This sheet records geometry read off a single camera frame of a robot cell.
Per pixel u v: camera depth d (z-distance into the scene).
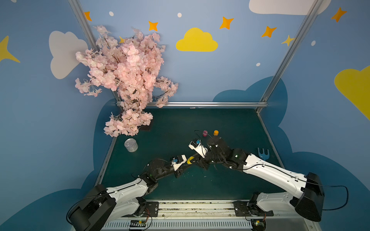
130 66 0.62
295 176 0.44
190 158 0.73
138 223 0.72
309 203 0.39
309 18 0.73
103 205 0.42
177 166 0.67
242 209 0.74
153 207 0.75
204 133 1.04
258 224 0.73
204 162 0.65
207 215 0.73
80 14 0.71
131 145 0.93
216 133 1.04
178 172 0.69
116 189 0.49
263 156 0.94
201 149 0.62
